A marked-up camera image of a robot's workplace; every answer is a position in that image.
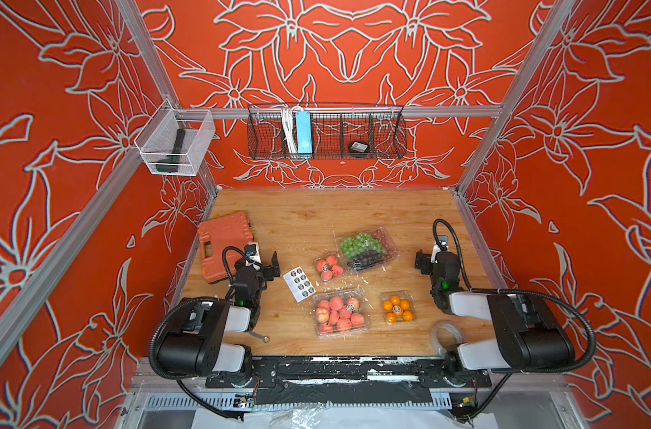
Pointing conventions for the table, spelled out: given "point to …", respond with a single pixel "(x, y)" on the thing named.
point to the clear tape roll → (446, 334)
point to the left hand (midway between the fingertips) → (261, 252)
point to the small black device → (359, 147)
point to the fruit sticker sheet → (299, 284)
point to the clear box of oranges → (397, 307)
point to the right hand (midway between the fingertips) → (437, 249)
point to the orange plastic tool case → (217, 235)
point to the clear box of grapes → (367, 248)
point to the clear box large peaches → (340, 315)
